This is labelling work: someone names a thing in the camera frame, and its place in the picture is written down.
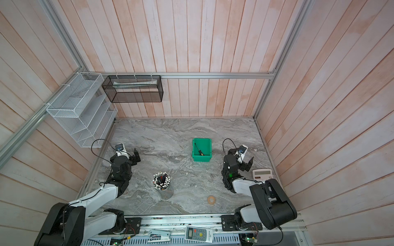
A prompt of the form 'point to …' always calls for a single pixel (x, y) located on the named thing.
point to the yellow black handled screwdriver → (199, 150)
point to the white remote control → (199, 234)
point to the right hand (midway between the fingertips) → (245, 152)
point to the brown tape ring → (211, 200)
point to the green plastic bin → (205, 146)
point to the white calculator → (262, 175)
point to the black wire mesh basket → (134, 88)
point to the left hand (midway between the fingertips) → (129, 152)
